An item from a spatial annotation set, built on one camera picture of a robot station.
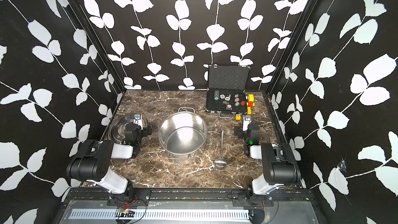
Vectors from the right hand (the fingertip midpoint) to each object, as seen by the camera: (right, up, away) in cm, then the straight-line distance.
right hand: (243, 121), depth 95 cm
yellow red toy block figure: (+9, +11, +16) cm, 21 cm away
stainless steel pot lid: (-82, -4, +6) cm, 83 cm away
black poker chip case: (-7, +25, +19) cm, 32 cm away
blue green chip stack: (-15, +18, +19) cm, 30 cm away
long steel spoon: (-15, -22, -12) cm, 29 cm away
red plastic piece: (+4, +11, +16) cm, 20 cm away
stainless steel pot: (-38, -8, 0) cm, 39 cm away
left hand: (-64, +1, -1) cm, 64 cm away
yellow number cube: (-1, +2, +9) cm, 9 cm away
